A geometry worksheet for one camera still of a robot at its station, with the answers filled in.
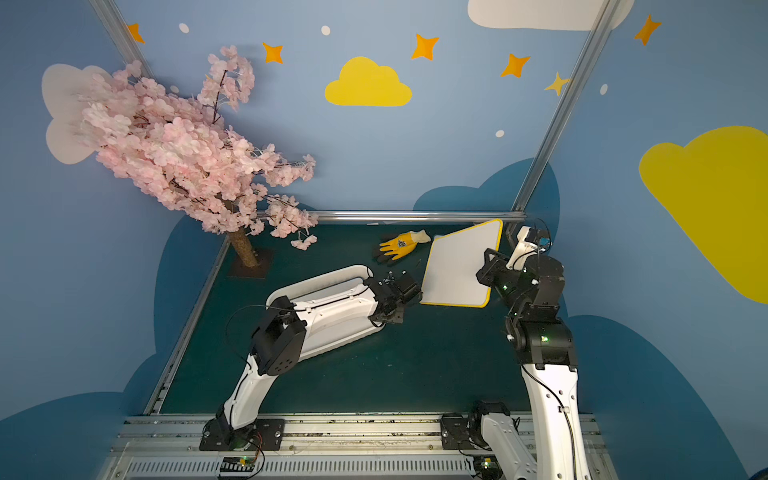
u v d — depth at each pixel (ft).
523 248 1.84
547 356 1.42
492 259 2.08
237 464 2.40
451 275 2.76
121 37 2.36
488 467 2.40
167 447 2.46
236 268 3.55
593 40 2.42
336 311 1.91
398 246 3.72
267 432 2.46
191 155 1.92
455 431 2.46
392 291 2.18
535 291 1.46
